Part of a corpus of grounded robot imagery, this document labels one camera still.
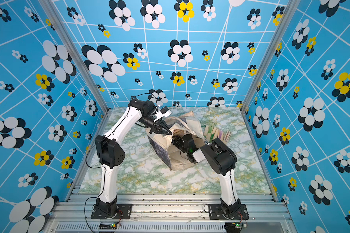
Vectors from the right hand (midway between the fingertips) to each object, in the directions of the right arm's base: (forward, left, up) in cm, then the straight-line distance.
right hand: (173, 138), depth 98 cm
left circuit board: (-49, +31, -6) cm, 58 cm away
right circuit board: (-49, -30, -5) cm, 58 cm away
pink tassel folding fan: (+4, -38, -3) cm, 38 cm away
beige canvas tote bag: (-5, -8, +22) cm, 24 cm away
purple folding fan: (+4, -33, -2) cm, 33 cm away
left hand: (-11, -1, +21) cm, 24 cm away
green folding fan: (+8, -25, -3) cm, 26 cm away
